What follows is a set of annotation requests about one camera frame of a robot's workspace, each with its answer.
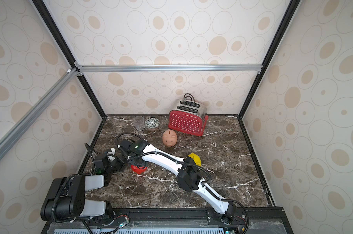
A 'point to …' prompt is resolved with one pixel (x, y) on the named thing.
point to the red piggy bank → (135, 169)
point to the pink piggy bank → (169, 137)
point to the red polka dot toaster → (188, 116)
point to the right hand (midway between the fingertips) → (141, 160)
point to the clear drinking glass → (139, 122)
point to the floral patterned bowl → (152, 123)
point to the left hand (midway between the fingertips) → (134, 154)
